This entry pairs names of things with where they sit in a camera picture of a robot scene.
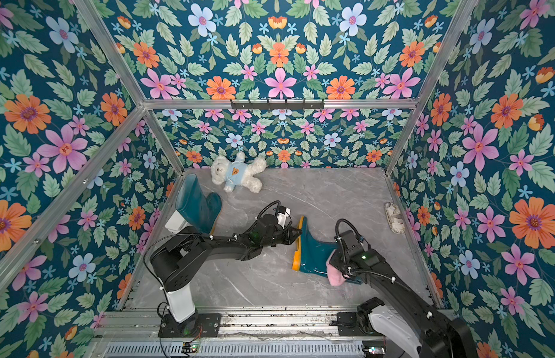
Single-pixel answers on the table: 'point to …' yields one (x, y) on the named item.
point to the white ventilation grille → (236, 350)
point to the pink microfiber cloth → (336, 277)
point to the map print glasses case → (394, 218)
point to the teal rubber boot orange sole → (200, 211)
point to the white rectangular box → (176, 223)
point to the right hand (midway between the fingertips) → (339, 260)
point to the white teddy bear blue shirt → (225, 171)
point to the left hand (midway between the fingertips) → (303, 232)
